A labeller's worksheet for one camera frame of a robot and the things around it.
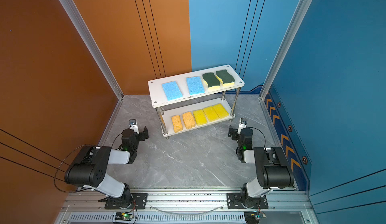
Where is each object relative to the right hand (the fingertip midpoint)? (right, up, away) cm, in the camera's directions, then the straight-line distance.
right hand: (237, 126), depth 94 cm
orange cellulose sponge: (-38, +2, -1) cm, 38 cm away
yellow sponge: (-24, +6, +4) cm, 25 cm away
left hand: (-63, 0, 0) cm, 63 cm away
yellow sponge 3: (-10, +10, +8) cm, 16 cm away
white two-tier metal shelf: (-48, +24, -15) cm, 55 cm away
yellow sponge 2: (-17, +8, +5) cm, 19 cm away
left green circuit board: (-61, -40, -23) cm, 76 cm away
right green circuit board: (+1, -40, -24) cm, 46 cm away
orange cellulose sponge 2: (-31, +4, 0) cm, 31 cm away
